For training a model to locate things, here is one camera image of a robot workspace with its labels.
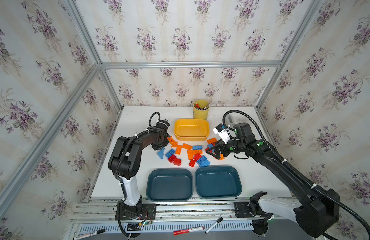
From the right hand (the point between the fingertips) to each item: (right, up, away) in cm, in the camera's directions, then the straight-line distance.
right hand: (211, 147), depth 75 cm
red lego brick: (-21, -10, +16) cm, 28 cm away
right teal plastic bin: (+5, -20, +8) cm, 22 cm away
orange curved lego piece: (+3, -3, -8) cm, 9 cm away
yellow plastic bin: (-9, +7, +33) cm, 35 cm away
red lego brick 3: (-6, -8, +16) cm, 19 cm away
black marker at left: (-55, -38, -8) cm, 67 cm away
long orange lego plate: (-22, -1, +24) cm, 32 cm away
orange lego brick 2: (-12, -4, +24) cm, 27 cm away
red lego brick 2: (-18, -12, +16) cm, 27 cm away
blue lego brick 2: (-6, -4, +20) cm, 21 cm away
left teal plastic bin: (-22, -22, +8) cm, 32 cm away
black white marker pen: (+1, -36, -5) cm, 36 cm away
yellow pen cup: (-2, +22, +30) cm, 38 cm away
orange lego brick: (-18, -5, +21) cm, 28 cm away
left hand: (-28, -1, +23) cm, 36 cm away
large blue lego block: (-2, -11, +14) cm, 18 cm away
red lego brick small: (-9, -12, +14) cm, 21 cm away
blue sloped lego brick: (-29, -7, +19) cm, 35 cm away
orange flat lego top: (+5, 0, +26) cm, 26 cm away
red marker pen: (-16, -38, -7) cm, 42 cm away
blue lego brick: (-23, -7, +18) cm, 30 cm away
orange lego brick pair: (-9, -7, +19) cm, 22 cm away
